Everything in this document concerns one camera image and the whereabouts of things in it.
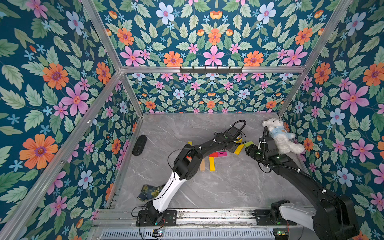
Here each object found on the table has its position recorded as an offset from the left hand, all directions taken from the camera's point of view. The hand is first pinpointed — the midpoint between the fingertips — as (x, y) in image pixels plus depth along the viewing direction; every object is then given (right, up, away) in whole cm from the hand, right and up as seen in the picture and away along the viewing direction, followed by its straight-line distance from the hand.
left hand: (234, 144), depth 98 cm
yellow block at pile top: (0, +4, -14) cm, 15 cm away
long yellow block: (-30, +1, +4) cm, 30 cm away
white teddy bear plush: (+31, +5, -3) cm, 31 cm away
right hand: (+7, 0, -12) cm, 14 cm away
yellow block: (-14, -6, -3) cm, 16 cm away
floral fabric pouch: (-50, -23, -20) cm, 59 cm away
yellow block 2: (+3, -3, 0) cm, 4 cm away
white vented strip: (-43, -41, -26) cm, 65 cm away
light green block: (+3, +3, -18) cm, 18 cm away
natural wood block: (-21, -12, -7) cm, 25 cm away
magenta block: (-8, -6, -3) cm, 10 cm away
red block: (-16, 0, -30) cm, 34 cm away
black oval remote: (-64, 0, 0) cm, 64 cm away
